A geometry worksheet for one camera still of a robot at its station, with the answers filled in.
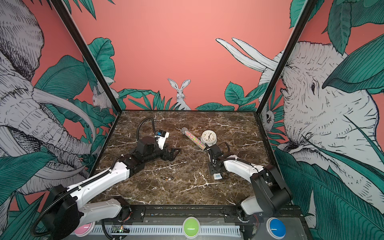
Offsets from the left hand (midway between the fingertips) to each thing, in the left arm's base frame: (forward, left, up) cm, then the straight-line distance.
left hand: (174, 145), depth 79 cm
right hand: (-5, -22, -17) cm, 28 cm away
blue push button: (-37, -49, -17) cm, 63 cm away
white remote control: (-12, -24, -16) cm, 31 cm away
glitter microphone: (+21, -4, -16) cm, 27 cm away
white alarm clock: (+15, -21, -15) cm, 30 cm away
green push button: (-35, -8, -16) cm, 39 cm away
